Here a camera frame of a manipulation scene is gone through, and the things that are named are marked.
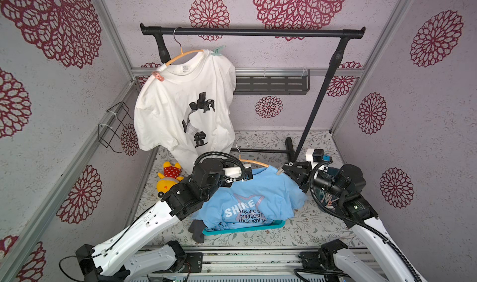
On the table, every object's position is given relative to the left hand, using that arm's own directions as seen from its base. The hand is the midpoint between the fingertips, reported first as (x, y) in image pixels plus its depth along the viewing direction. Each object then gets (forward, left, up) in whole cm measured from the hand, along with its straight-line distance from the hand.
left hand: (226, 158), depth 68 cm
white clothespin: (-6, -19, +1) cm, 20 cm away
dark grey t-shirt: (-18, +13, -22) cm, 32 cm away
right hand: (-5, -20, +3) cm, 21 cm away
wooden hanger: (-3, -12, +1) cm, 13 cm away
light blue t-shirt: (-10, -16, -13) cm, 23 cm away
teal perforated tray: (-19, -5, -23) cm, 30 cm away
